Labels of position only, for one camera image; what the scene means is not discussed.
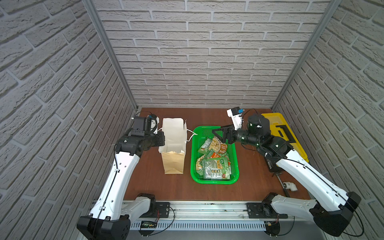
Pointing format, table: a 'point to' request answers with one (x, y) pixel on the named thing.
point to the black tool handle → (285, 190)
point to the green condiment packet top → (218, 146)
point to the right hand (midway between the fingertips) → (219, 128)
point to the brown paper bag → (175, 135)
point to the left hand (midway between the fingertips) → (160, 133)
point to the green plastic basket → (199, 134)
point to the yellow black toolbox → (280, 127)
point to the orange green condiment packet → (213, 153)
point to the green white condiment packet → (216, 169)
